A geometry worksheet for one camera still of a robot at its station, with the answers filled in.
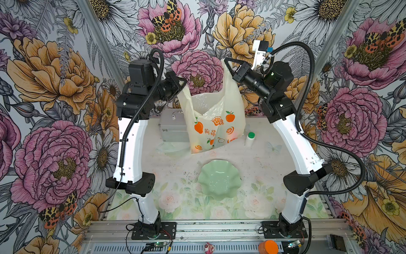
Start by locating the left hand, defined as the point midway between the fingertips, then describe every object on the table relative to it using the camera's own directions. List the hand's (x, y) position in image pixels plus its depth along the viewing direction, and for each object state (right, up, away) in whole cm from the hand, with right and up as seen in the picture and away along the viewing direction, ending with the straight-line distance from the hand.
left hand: (188, 86), depth 61 cm
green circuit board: (+47, -67, +10) cm, 83 cm away
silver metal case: (-14, -14, +38) cm, 42 cm away
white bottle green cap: (+34, -22, +38) cm, 55 cm away
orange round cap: (+30, -61, -1) cm, 68 cm away
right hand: (+13, +6, -5) cm, 15 cm away
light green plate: (+14, -44, +28) cm, 54 cm away
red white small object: (+8, -66, +5) cm, 66 cm away
